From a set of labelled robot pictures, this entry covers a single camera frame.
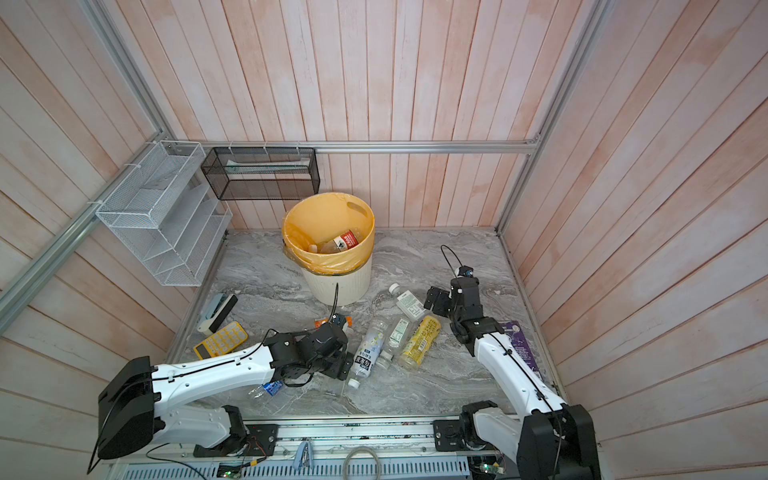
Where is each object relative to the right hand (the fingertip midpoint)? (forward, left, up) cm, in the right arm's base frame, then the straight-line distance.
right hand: (442, 293), depth 86 cm
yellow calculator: (-12, +67, -10) cm, 68 cm away
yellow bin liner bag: (+23, +37, +1) cm, 44 cm away
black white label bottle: (-16, +22, -6) cm, 28 cm away
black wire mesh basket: (+41, +62, +13) cm, 75 cm away
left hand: (-20, +30, -6) cm, 36 cm away
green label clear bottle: (+2, +10, -9) cm, 14 cm away
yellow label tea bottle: (-10, +5, -7) cm, 13 cm away
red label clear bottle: (+16, +30, +5) cm, 34 cm away
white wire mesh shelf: (+8, +74, +19) cm, 77 cm away
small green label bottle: (-11, +14, -7) cm, 19 cm away
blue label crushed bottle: (-26, +47, -8) cm, 54 cm away
